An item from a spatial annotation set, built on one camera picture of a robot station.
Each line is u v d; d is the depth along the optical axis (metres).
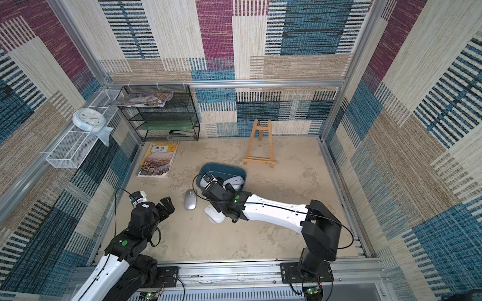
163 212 0.71
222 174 1.05
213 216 0.87
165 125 1.09
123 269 0.51
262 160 1.05
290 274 0.73
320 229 0.43
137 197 0.67
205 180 0.70
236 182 0.99
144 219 0.58
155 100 0.88
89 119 0.75
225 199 0.59
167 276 0.73
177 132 1.08
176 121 1.11
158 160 1.09
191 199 0.94
